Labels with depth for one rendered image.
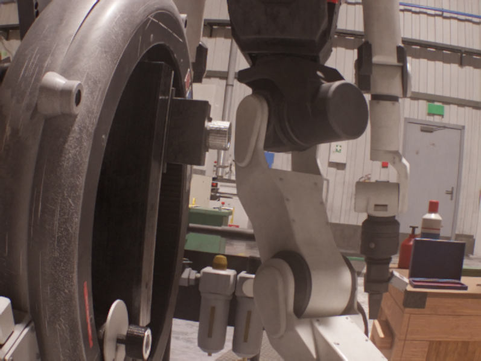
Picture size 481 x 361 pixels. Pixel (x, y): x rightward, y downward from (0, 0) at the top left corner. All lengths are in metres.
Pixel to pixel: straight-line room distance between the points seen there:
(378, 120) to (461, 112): 10.42
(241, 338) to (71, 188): 1.17
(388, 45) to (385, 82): 0.08
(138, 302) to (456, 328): 0.95
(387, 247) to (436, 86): 10.43
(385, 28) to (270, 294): 0.61
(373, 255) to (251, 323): 0.48
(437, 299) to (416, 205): 9.93
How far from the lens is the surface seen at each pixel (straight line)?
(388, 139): 1.48
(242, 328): 1.86
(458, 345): 1.78
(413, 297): 1.71
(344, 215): 11.72
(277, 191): 1.39
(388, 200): 1.49
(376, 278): 1.51
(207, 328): 1.87
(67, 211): 0.76
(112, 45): 0.84
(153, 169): 1.01
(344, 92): 1.34
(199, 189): 7.48
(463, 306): 1.74
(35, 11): 0.89
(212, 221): 4.39
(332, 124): 1.31
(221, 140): 1.07
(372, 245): 1.50
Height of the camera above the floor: 0.66
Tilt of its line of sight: 1 degrees up
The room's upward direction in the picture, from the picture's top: 6 degrees clockwise
